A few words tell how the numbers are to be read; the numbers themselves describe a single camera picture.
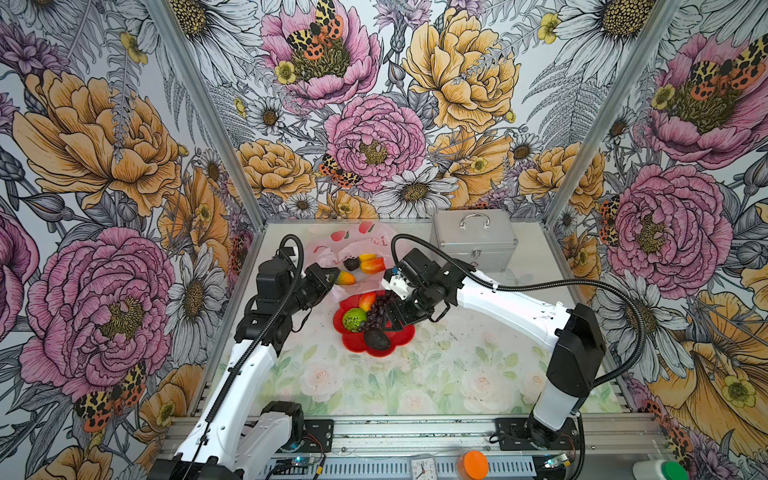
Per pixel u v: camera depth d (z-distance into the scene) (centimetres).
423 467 69
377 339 85
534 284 50
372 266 104
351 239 100
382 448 73
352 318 88
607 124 92
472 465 63
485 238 97
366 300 94
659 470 63
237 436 43
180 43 76
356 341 88
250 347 48
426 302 66
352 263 103
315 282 66
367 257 105
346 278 100
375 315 94
